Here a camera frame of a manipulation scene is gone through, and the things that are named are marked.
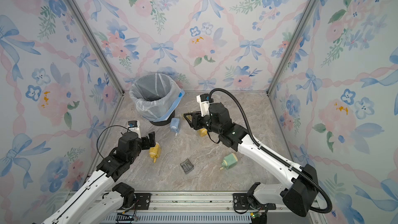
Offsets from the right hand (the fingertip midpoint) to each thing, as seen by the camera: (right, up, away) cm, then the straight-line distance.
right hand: (188, 114), depth 70 cm
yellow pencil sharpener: (+7, -12, +21) cm, 25 cm away
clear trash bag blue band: (-24, +11, +31) cm, 40 cm away
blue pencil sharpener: (-10, -7, +23) cm, 26 cm away
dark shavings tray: (-2, -29, +15) cm, 33 cm away
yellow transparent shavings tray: (+1, -1, -3) cm, 4 cm away
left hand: (-22, -10, +9) cm, 26 cm away
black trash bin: (-17, -6, +22) cm, 28 cm away
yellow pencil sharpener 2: (-19, -20, +12) cm, 30 cm away
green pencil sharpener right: (+20, -25, +10) cm, 33 cm away
